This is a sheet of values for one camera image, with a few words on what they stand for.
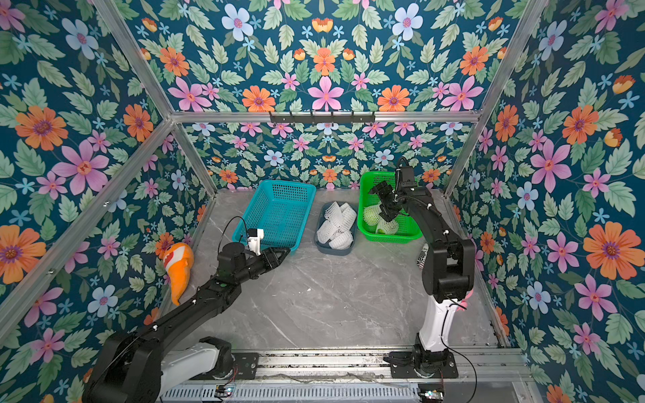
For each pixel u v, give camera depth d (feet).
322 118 2.99
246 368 2.41
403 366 2.41
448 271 1.67
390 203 2.62
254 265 2.31
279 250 2.57
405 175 2.41
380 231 3.23
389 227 3.21
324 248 3.19
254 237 2.51
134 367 1.33
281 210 3.66
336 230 3.41
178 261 2.89
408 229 3.42
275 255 2.51
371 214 3.33
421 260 3.07
